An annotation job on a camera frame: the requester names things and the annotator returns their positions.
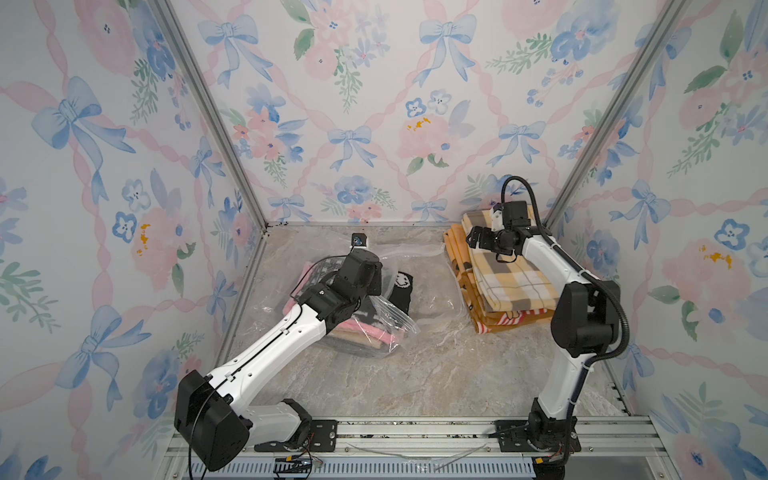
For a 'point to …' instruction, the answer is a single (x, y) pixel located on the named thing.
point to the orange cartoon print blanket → (483, 318)
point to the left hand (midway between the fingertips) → (372, 268)
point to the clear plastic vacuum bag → (421, 293)
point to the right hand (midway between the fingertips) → (484, 239)
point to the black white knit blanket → (377, 310)
